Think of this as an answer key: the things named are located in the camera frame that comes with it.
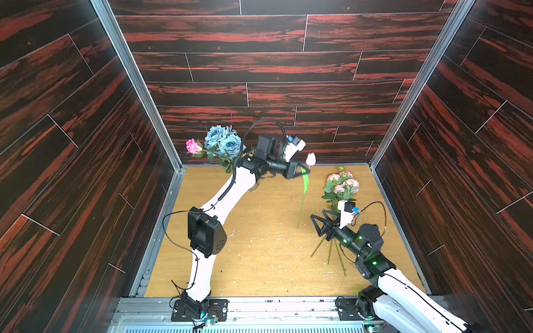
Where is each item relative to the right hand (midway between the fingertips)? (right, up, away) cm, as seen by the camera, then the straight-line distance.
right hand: (321, 211), depth 76 cm
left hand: (-5, +15, -2) cm, 16 cm away
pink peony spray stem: (+16, +9, +25) cm, 31 cm away
